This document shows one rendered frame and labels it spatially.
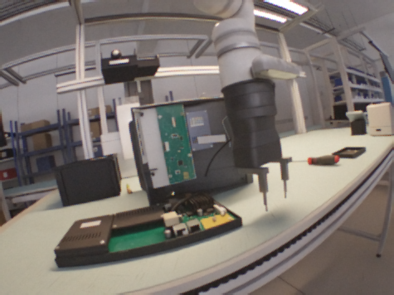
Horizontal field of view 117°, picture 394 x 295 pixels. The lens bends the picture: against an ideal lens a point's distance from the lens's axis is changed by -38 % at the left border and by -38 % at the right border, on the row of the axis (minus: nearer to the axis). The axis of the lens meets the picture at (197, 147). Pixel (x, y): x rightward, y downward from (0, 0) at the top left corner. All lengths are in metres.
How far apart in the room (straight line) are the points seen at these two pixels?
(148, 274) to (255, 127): 0.22
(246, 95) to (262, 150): 0.08
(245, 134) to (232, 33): 0.14
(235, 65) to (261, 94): 0.05
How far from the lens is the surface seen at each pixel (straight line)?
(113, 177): 0.58
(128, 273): 0.23
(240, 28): 0.29
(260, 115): 0.25
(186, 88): 4.91
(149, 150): 0.39
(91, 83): 1.03
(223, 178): 0.45
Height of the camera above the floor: 1.13
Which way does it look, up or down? 4 degrees down
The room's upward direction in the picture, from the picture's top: 10 degrees counter-clockwise
